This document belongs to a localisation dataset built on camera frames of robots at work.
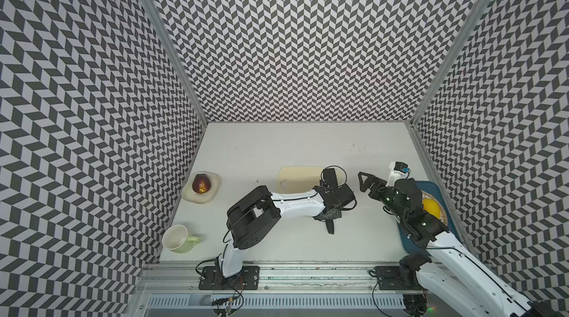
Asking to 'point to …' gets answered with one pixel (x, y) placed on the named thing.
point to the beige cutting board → (299, 178)
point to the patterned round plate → (443, 217)
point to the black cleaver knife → (330, 225)
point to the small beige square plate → (192, 196)
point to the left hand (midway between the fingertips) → (330, 214)
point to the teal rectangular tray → (432, 187)
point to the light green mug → (175, 238)
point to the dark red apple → (201, 184)
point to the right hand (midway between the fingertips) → (367, 180)
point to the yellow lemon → (431, 207)
